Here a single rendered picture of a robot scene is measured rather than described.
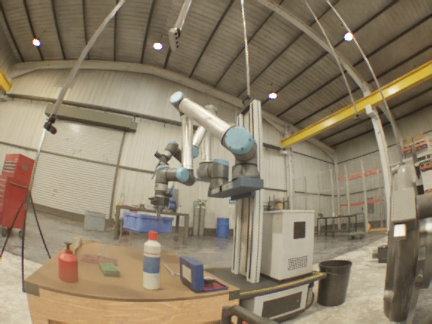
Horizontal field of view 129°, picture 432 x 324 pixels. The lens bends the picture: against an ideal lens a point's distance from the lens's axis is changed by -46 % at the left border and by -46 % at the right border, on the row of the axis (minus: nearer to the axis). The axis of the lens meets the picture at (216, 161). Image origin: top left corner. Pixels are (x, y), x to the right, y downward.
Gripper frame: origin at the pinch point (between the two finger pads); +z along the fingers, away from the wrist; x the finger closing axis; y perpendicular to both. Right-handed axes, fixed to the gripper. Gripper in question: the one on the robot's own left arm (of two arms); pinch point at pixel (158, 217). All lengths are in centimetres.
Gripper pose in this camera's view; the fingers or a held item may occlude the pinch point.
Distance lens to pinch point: 126.2
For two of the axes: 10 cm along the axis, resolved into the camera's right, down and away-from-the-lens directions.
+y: -5.2, -2.8, -8.1
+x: 8.6, -1.1, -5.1
